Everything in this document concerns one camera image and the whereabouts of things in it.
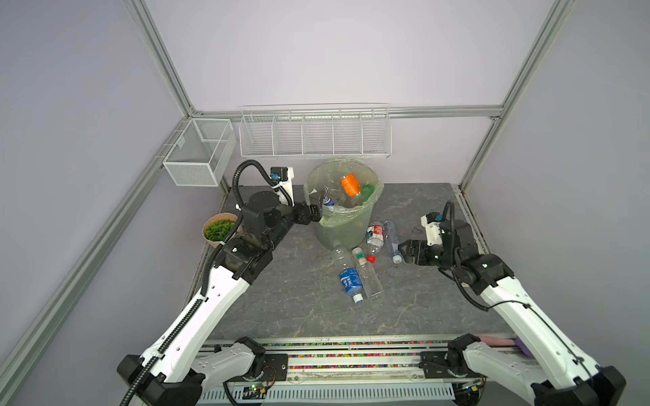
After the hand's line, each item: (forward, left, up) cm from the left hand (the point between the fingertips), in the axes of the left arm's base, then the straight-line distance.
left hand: (308, 193), depth 65 cm
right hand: (-7, -30, -19) cm, 36 cm away
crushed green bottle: (+14, -19, -15) cm, 28 cm away
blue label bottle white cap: (-8, -11, -34) cm, 36 cm away
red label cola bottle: (+8, -23, -36) cm, 43 cm away
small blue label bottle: (+19, -5, -24) cm, 31 cm away
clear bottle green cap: (-9, -18, -37) cm, 42 cm away
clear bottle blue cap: (+8, -30, -36) cm, 47 cm away
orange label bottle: (+20, -14, -18) cm, 31 cm away
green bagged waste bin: (+4, -10, -23) cm, 26 cm away
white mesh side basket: (+41, +44, -17) cm, 63 cm away
